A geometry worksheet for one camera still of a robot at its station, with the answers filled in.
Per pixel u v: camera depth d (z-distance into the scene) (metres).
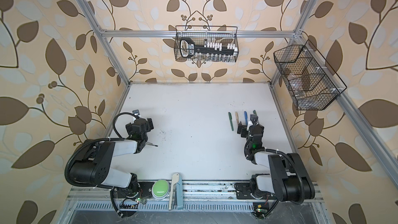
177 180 0.74
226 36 0.91
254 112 1.03
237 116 1.02
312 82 0.73
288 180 0.44
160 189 0.73
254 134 0.68
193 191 0.75
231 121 0.99
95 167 0.44
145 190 0.74
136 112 0.81
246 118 1.01
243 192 0.73
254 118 0.81
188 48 0.85
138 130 0.72
